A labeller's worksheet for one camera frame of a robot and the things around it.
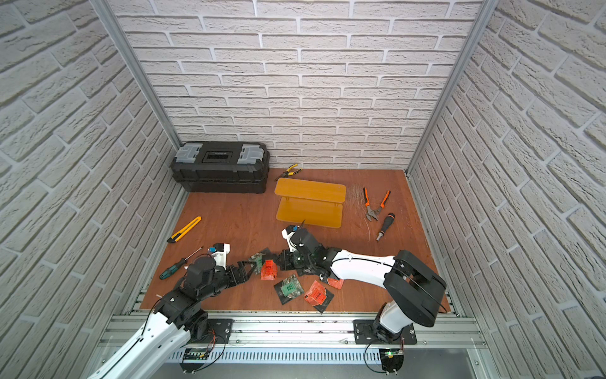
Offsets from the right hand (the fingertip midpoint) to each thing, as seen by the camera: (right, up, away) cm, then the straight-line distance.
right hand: (276, 260), depth 80 cm
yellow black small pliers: (+1, +34, +37) cm, 50 cm away
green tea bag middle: (+11, +1, -13) cm, 17 cm away
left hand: (-9, -1, 0) cm, 9 cm away
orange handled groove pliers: (+39, +14, +23) cm, 48 cm away
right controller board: (+37, -27, -10) cm, 47 cm away
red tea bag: (-3, -4, +1) cm, 5 cm away
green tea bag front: (+4, -11, +3) cm, 12 cm away
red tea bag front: (+14, -12, +1) cm, 19 cm away
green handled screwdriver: (-39, -4, +5) cm, 40 cm away
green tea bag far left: (-9, -2, +9) cm, 12 cm away
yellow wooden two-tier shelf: (+14, +20, +11) cm, 27 cm away
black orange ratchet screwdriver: (+44, +10, +18) cm, 48 cm away
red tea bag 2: (+21, -9, +3) cm, 23 cm away
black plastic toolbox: (-26, +35, +18) cm, 47 cm away
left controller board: (-25, -28, -9) cm, 38 cm away
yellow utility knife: (-42, +7, +14) cm, 45 cm away
